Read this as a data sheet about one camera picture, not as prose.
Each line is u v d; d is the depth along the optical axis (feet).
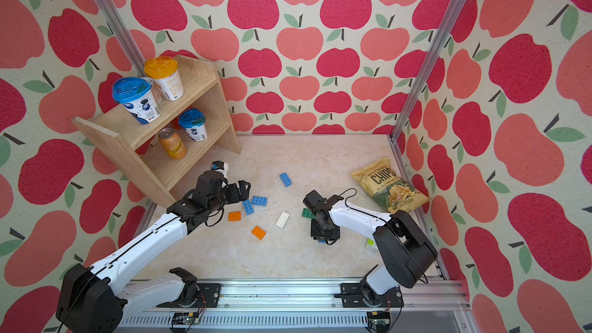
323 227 2.42
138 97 1.94
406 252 1.42
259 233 2.88
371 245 2.68
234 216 2.98
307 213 3.04
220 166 2.37
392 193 2.98
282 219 2.97
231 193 2.40
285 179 3.34
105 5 2.49
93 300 1.27
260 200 3.14
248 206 3.06
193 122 2.76
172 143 2.55
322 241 2.82
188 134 2.84
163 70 2.14
